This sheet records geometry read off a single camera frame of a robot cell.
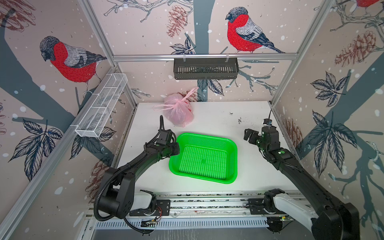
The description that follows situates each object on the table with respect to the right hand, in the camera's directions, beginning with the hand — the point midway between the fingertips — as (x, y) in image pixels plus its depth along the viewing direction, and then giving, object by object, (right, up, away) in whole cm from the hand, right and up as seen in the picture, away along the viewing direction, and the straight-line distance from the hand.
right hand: (252, 129), depth 83 cm
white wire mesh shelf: (-83, +11, -6) cm, 84 cm away
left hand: (-42, -10, +6) cm, 43 cm away
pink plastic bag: (-45, +13, +18) cm, 50 cm away
